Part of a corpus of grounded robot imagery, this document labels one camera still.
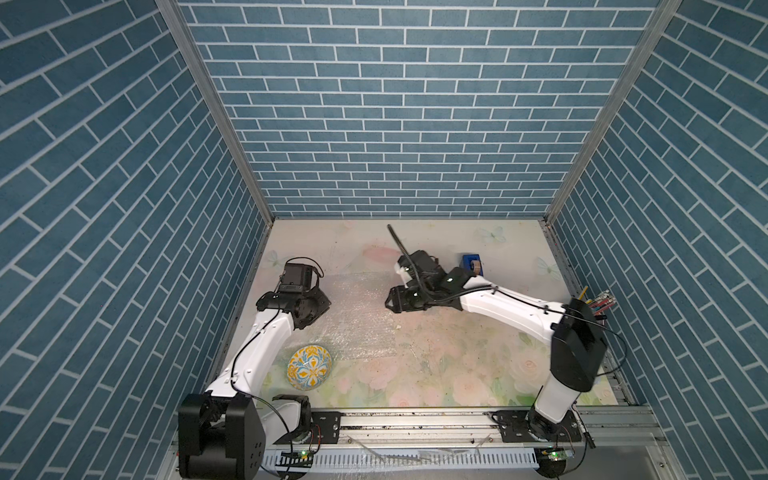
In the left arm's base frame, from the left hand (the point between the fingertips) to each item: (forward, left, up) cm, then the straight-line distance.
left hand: (333, 302), depth 84 cm
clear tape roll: (+16, -44, -3) cm, 47 cm away
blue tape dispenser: (+19, -43, -4) cm, 47 cm away
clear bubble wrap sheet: (-2, -6, -11) cm, 13 cm away
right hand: (-1, -18, +3) cm, 18 cm away
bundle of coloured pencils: (-3, -73, +7) cm, 74 cm away
